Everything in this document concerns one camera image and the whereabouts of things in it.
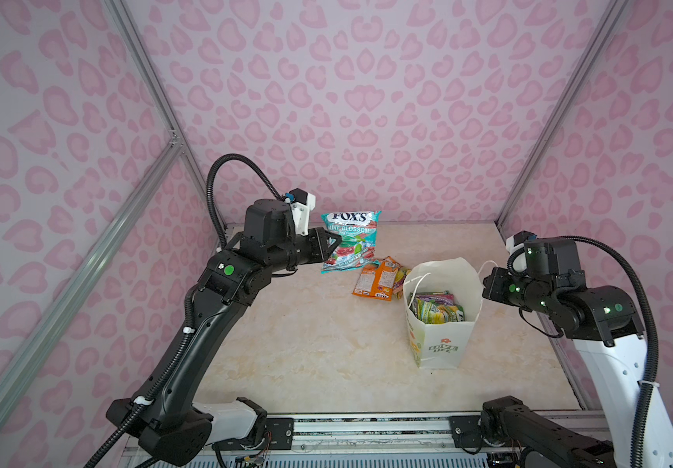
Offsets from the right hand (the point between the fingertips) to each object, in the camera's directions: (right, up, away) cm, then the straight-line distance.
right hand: (484, 278), depth 64 cm
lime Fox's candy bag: (-8, -10, +14) cm, 19 cm away
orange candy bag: (-20, -4, +35) cm, 40 cm away
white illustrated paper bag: (-6, -18, +11) cm, 22 cm away
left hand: (-31, +10, -3) cm, 32 cm away
